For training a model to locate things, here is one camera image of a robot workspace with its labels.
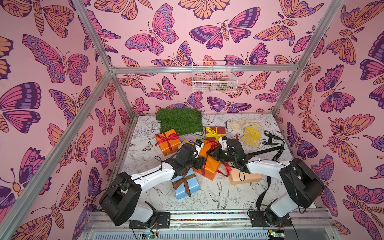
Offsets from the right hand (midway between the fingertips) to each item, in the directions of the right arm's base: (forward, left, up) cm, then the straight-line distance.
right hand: (206, 151), depth 86 cm
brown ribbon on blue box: (-17, +17, -5) cm, 25 cm away
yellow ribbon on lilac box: (-2, +10, +12) cm, 16 cm away
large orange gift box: (-9, -1, -2) cm, 10 cm away
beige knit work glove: (+30, -24, -11) cm, 40 cm away
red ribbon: (+5, -3, 0) cm, 5 cm away
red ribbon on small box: (+13, +22, -4) cm, 25 cm away
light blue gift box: (-16, +8, -4) cm, 19 cm away
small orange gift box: (+9, +24, -4) cm, 26 cm away
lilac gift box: (+13, +12, -6) cm, 19 cm away
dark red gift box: (+16, -5, -4) cm, 17 cm away
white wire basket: (+41, -5, +23) cm, 47 cm away
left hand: (-2, +2, -2) cm, 3 cm away
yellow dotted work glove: (+21, -34, -11) cm, 42 cm away
